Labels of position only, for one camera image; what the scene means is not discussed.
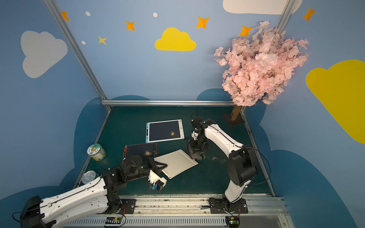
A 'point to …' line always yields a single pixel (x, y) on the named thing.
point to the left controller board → (113, 221)
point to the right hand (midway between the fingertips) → (196, 150)
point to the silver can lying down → (88, 176)
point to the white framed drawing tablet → (177, 162)
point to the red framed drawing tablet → (145, 150)
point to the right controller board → (232, 222)
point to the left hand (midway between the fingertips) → (165, 158)
